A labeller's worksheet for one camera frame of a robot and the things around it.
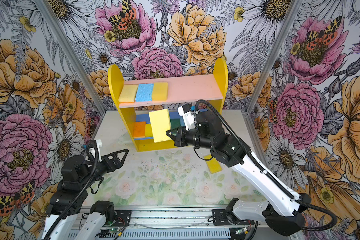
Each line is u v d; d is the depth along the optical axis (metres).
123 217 0.74
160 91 0.72
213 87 0.78
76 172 0.47
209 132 0.42
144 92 0.72
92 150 0.57
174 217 0.76
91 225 0.59
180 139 0.49
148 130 0.90
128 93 0.71
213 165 0.94
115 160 0.58
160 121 0.58
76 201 0.43
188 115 0.52
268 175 0.39
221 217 0.74
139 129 0.92
